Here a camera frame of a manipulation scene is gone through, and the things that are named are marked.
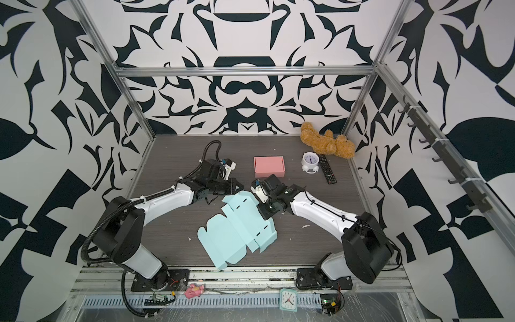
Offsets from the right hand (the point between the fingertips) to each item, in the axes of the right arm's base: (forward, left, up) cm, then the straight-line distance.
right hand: (260, 206), depth 85 cm
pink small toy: (-29, +23, -4) cm, 37 cm away
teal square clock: (-32, -9, -6) cm, 34 cm away
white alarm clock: (+26, -26, -5) cm, 37 cm away
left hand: (+8, +7, +4) cm, 11 cm away
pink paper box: (+23, -3, -4) cm, 24 cm away
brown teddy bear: (+33, -35, +1) cm, 48 cm away
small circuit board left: (-31, +37, -10) cm, 49 cm away
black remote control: (+23, -35, -7) cm, 42 cm away
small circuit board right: (-33, -24, -9) cm, 42 cm away
